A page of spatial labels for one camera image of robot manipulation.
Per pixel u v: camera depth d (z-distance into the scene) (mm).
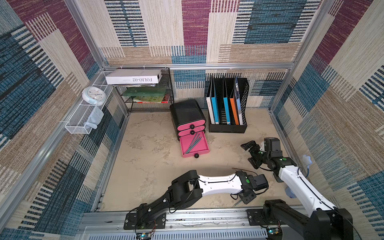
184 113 967
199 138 1021
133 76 896
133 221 739
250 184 589
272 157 631
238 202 791
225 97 862
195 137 1022
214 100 871
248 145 767
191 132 961
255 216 743
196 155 939
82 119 702
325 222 397
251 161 762
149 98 1017
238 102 866
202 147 975
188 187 552
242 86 1060
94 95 753
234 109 916
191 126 913
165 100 1017
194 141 1015
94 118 683
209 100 869
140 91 996
